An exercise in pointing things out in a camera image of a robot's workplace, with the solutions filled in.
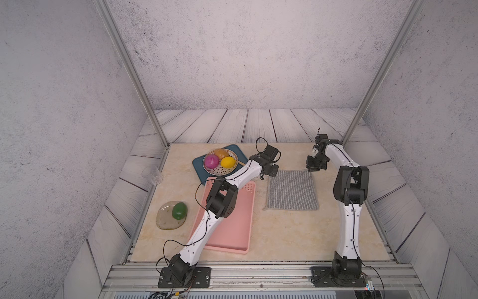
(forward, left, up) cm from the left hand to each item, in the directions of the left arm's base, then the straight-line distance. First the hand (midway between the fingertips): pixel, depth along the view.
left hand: (276, 170), depth 104 cm
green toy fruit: (-22, +49, -1) cm, 54 cm away
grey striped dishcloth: (-11, -7, -3) cm, 13 cm away
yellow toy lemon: (+6, +27, +1) cm, 27 cm away
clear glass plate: (-25, +56, -3) cm, 61 cm away
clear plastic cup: (0, +68, 0) cm, 68 cm away
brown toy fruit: (+11, +30, +3) cm, 33 cm away
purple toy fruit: (+5, +36, +3) cm, 36 cm away
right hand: (+2, -20, +1) cm, 20 cm away
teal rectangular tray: (+13, +19, -3) cm, 24 cm away
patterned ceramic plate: (+3, +32, -3) cm, 32 cm away
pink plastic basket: (-33, +24, -3) cm, 40 cm away
